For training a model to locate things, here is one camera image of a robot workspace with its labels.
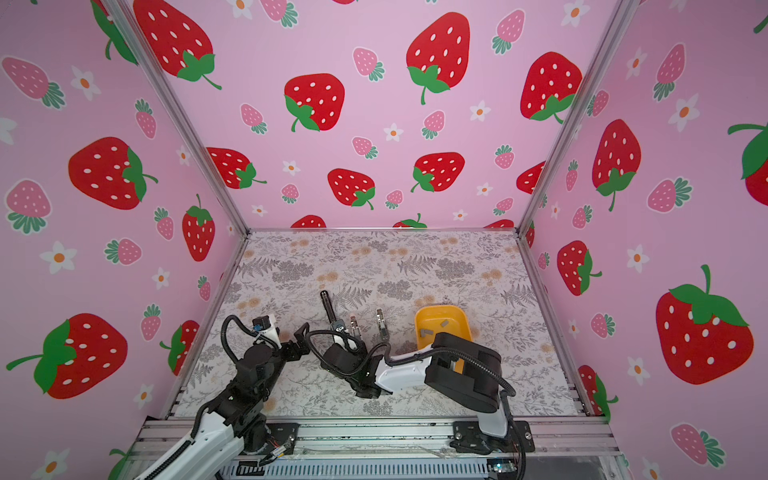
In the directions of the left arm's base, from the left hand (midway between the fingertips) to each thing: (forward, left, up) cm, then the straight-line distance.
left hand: (294, 326), depth 82 cm
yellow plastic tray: (+9, -44, -11) cm, 47 cm away
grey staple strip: (+4, -38, -10) cm, 39 cm away
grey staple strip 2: (+7, -44, -12) cm, 47 cm away
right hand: (-3, -11, -7) cm, 13 cm away
